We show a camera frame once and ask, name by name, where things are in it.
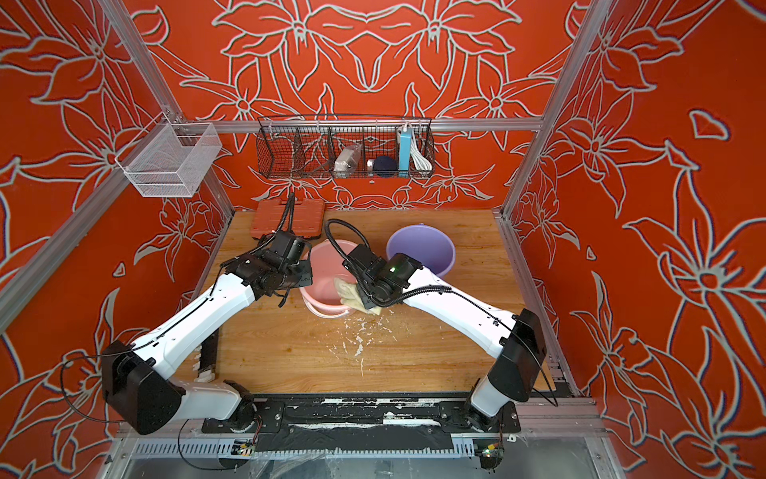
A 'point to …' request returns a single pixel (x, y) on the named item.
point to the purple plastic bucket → (427, 244)
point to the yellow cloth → (352, 295)
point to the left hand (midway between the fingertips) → (307, 270)
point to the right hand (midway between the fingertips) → (367, 293)
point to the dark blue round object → (385, 166)
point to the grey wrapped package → (346, 162)
